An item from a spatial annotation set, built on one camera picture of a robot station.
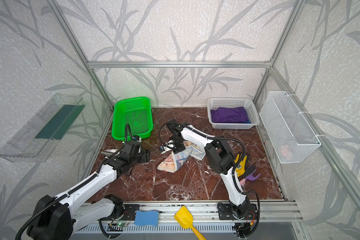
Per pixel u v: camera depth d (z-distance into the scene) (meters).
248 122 1.08
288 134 0.63
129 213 0.72
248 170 0.88
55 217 0.39
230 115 1.12
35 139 0.64
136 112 1.20
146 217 0.71
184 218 0.71
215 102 1.16
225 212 0.73
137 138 0.77
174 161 0.89
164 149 0.80
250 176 0.84
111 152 0.96
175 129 0.71
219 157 0.54
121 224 0.71
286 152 0.72
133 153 0.66
